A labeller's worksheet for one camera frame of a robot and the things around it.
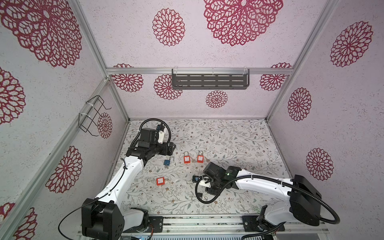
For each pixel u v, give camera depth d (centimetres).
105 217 39
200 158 97
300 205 39
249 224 71
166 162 95
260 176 51
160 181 88
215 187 68
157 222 75
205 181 69
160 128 70
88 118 75
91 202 39
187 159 97
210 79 99
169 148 73
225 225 75
